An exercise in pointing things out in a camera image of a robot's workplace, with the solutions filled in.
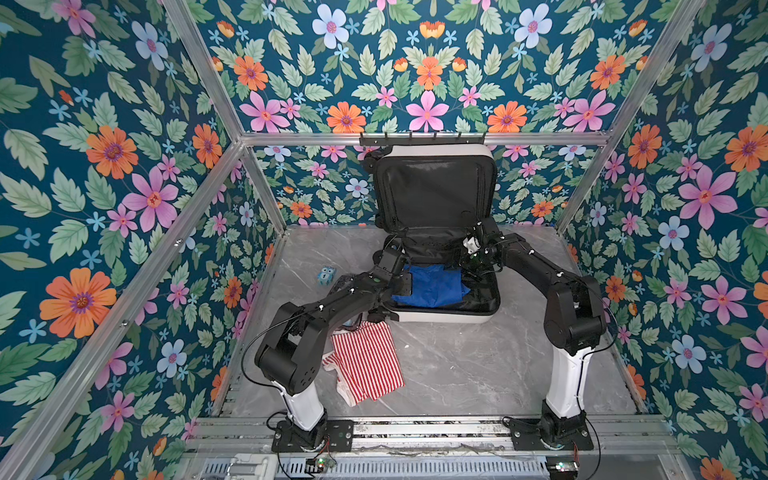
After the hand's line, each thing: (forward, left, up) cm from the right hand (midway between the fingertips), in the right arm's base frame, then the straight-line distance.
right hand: (452, 267), depth 95 cm
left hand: (-4, +13, +3) cm, 14 cm away
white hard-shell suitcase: (+16, +7, +14) cm, 23 cm away
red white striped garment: (-27, +27, -9) cm, 39 cm away
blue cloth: (-4, +6, -5) cm, 8 cm away
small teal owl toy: (+4, +43, -9) cm, 44 cm away
